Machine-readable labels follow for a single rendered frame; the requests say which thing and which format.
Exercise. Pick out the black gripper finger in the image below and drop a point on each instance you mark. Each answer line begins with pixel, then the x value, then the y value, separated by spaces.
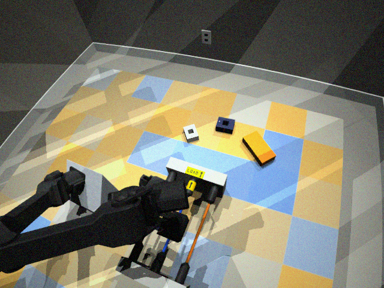
pixel 160 232

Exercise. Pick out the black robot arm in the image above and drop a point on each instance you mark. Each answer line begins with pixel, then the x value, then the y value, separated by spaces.
pixel 117 222

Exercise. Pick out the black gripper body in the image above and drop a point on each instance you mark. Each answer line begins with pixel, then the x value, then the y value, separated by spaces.
pixel 174 225

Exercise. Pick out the orange rectangular block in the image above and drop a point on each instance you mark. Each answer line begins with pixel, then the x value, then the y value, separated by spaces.
pixel 260 150

